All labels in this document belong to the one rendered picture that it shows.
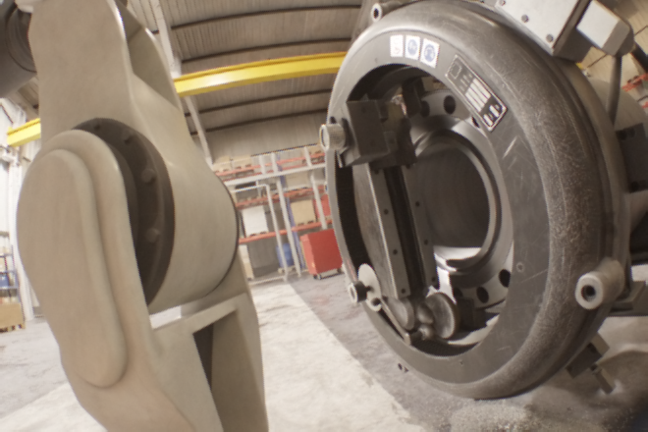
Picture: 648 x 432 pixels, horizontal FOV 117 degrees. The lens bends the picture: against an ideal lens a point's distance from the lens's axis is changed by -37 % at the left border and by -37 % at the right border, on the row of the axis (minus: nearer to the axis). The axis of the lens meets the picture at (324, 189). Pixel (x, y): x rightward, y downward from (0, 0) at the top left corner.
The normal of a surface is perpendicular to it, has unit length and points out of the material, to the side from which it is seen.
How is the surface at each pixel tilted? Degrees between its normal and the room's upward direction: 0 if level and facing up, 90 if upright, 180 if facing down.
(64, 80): 90
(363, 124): 94
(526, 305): 90
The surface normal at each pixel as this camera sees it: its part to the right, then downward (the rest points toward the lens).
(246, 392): -0.08, -0.16
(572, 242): -0.65, 0.15
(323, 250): 0.34, -0.25
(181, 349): 0.96, -0.27
